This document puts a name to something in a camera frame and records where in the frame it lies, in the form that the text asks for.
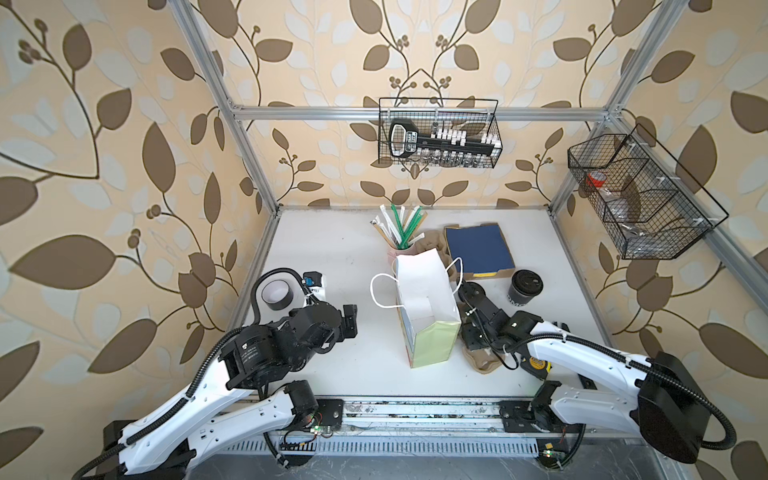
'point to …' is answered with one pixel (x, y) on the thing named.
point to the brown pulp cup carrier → (434, 239)
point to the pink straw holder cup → (415, 249)
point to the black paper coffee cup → (525, 285)
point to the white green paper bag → (430, 321)
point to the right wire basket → (651, 207)
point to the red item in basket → (596, 178)
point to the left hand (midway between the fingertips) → (345, 311)
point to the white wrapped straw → (391, 224)
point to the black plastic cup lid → (470, 291)
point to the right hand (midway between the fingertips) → (470, 336)
